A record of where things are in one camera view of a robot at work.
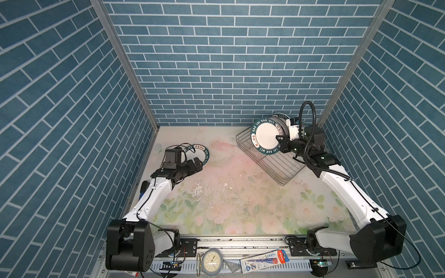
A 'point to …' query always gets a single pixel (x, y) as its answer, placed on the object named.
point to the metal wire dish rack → (282, 167)
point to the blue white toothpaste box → (264, 260)
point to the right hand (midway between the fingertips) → (276, 134)
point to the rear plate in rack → (280, 117)
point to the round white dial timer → (212, 262)
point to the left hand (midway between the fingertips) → (196, 165)
